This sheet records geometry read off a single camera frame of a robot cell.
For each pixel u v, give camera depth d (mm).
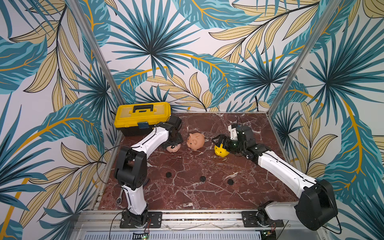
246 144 626
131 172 476
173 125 732
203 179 872
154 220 734
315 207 406
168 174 879
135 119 942
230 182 862
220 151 896
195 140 918
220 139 734
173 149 921
